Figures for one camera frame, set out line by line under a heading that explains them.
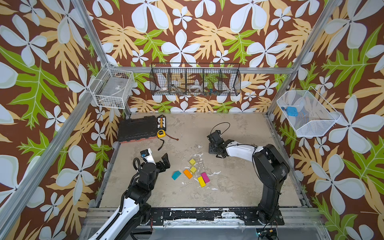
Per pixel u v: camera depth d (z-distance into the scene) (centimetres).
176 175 88
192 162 91
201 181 85
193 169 88
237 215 75
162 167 72
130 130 103
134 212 54
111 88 86
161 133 105
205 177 88
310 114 82
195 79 98
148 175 58
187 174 88
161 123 111
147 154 68
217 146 76
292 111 87
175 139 105
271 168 50
